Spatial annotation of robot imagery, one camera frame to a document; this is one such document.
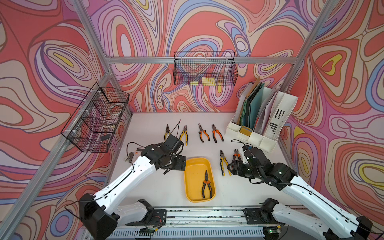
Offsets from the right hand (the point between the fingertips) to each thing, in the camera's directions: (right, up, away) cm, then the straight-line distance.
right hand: (232, 172), depth 73 cm
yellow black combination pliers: (-1, +2, +20) cm, 20 cm away
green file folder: (+16, +34, +15) cm, 41 cm away
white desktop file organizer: (+22, +30, +14) cm, 39 cm away
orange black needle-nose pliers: (-13, +20, +35) cm, 42 cm away
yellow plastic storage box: (-19, -8, +15) cm, 26 cm away
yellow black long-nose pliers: (-26, +19, +34) cm, 47 cm away
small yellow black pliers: (-38, +19, +35) cm, 55 cm away
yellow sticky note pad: (-10, +51, +18) cm, 55 cm away
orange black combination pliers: (-4, +20, +35) cm, 40 cm away
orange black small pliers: (-11, -10, +11) cm, 18 cm away
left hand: (-26, +3, +2) cm, 26 cm away
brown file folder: (+18, +47, +18) cm, 53 cm away
